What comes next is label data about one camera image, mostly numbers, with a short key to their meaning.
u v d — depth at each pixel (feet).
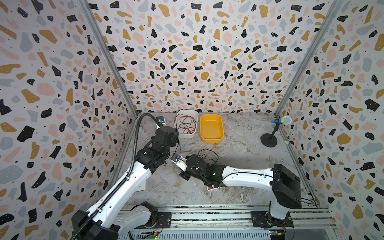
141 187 2.62
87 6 2.27
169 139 1.80
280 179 1.68
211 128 3.68
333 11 2.38
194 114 3.91
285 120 2.77
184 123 3.74
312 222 2.45
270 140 3.46
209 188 2.73
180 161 2.07
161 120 2.04
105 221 1.22
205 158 3.19
